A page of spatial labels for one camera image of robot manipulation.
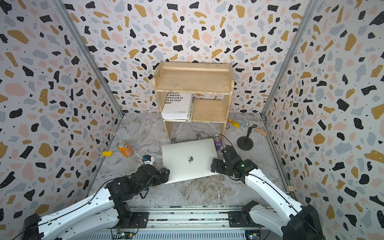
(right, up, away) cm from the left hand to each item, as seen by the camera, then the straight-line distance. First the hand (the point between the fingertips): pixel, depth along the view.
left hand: (166, 173), depth 77 cm
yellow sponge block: (-44, +6, +21) cm, 49 cm away
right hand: (+27, +2, +4) cm, 28 cm away
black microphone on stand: (+49, +13, +27) cm, 57 cm away
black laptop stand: (+17, +18, +12) cm, 27 cm away
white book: (+5, +36, +13) cm, 39 cm away
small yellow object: (+45, +26, +39) cm, 65 cm away
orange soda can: (-28, +12, +13) cm, 33 cm away
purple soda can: (+28, +14, +16) cm, 36 cm away
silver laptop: (+12, +6, +4) cm, 14 cm away
